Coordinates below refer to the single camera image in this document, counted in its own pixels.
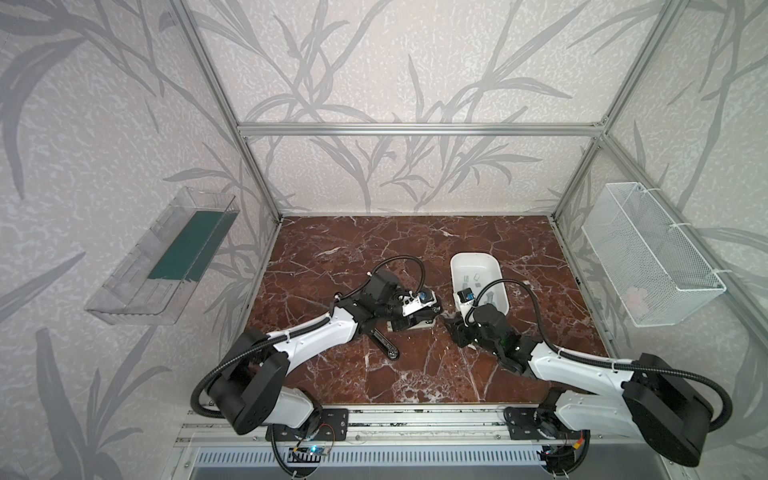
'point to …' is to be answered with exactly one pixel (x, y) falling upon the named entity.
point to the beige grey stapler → (426, 324)
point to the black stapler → (385, 344)
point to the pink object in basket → (635, 298)
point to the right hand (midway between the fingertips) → (450, 308)
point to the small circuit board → (306, 455)
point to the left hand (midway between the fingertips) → (422, 298)
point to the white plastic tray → (475, 271)
